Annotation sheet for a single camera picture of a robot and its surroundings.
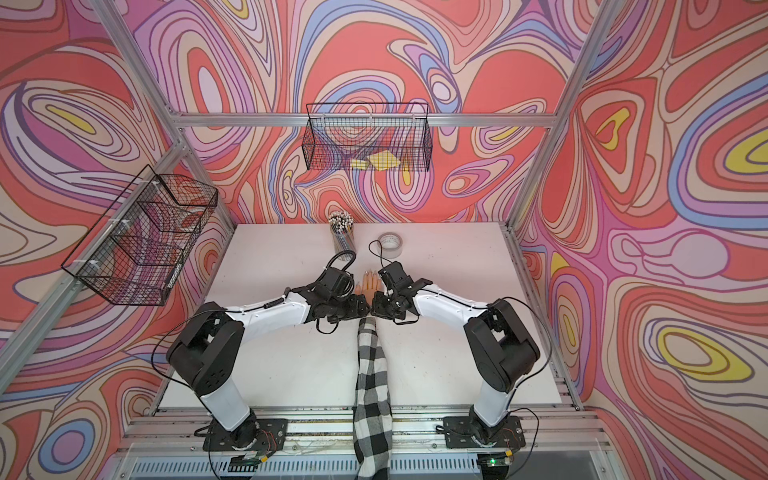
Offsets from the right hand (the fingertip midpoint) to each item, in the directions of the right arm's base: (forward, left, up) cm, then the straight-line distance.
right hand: (375, 318), depth 89 cm
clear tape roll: (+34, -6, -5) cm, 35 cm away
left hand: (+2, +3, 0) cm, 4 cm away
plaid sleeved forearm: (-26, +1, 0) cm, 26 cm away
